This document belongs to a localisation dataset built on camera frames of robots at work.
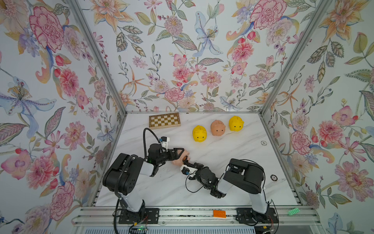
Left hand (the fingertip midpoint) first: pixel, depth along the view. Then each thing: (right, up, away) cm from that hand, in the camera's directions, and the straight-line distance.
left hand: (182, 151), depth 91 cm
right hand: (+4, -4, -2) cm, 6 cm away
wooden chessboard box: (-15, +20, +22) cm, 33 cm away
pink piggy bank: (+1, -3, -3) cm, 5 cm away
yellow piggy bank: (+12, +11, +7) cm, 17 cm away
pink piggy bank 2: (+24, +15, +10) cm, 30 cm away
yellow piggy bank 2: (+38, +18, +13) cm, 44 cm away
